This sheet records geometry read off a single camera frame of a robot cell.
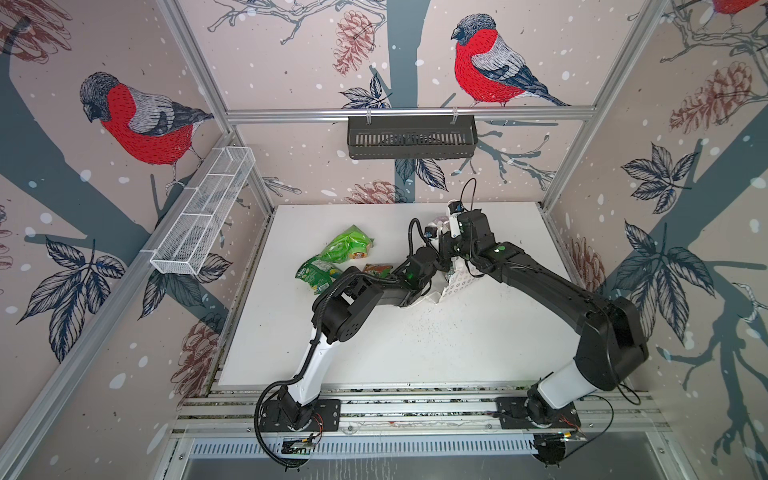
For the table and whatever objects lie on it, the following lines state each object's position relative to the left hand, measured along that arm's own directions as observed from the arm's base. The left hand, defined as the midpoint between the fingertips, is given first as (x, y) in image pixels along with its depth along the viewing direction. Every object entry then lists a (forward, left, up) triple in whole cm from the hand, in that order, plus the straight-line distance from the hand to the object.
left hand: (450, 244), depth 93 cm
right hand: (-2, +4, +6) cm, 7 cm away
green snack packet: (-6, +22, -6) cm, 24 cm away
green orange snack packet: (-4, +43, -10) cm, 44 cm away
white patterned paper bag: (-13, 0, +1) cm, 13 cm away
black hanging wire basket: (+37, +11, +14) cm, 41 cm away
